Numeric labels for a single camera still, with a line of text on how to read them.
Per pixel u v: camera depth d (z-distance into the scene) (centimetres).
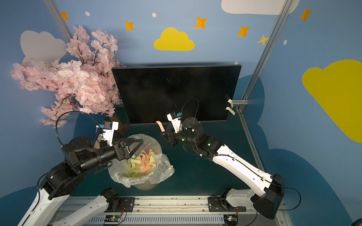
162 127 64
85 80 56
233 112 79
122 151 47
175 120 58
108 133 49
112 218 72
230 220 73
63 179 38
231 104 78
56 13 70
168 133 60
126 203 75
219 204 69
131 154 49
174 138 58
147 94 107
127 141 48
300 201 44
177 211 74
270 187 40
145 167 77
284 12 71
